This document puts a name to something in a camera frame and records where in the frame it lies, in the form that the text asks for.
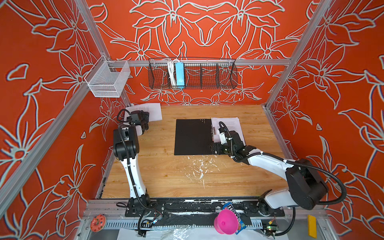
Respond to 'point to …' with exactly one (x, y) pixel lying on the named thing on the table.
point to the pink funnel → (226, 222)
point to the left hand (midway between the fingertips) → (147, 114)
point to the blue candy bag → (241, 225)
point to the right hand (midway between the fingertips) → (211, 144)
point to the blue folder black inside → (194, 137)
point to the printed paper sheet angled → (232, 124)
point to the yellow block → (312, 226)
